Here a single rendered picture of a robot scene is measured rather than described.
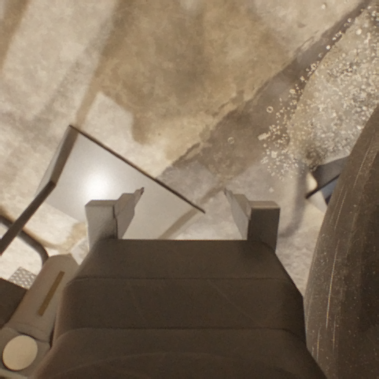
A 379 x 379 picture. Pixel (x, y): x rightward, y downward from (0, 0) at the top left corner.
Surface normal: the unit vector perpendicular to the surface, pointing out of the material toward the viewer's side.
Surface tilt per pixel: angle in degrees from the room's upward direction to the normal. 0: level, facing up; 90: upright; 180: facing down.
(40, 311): 90
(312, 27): 0
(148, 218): 0
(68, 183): 0
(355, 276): 90
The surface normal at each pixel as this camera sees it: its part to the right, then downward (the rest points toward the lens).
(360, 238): -0.79, -0.53
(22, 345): 0.61, -0.58
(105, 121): -0.11, 0.62
